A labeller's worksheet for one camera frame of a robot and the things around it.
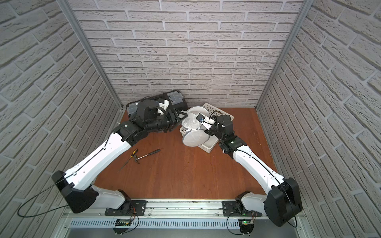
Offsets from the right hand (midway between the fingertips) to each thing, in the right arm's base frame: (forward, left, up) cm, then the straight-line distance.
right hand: (210, 115), depth 78 cm
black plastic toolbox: (+24, +20, -9) cm, 33 cm away
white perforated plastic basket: (-5, -3, -20) cm, 20 cm away
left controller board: (-44, +48, -29) cm, 71 cm away
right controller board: (-48, -13, -29) cm, 58 cm away
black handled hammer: (-11, +46, -26) cm, 54 cm away
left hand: (-8, +12, +10) cm, 18 cm away
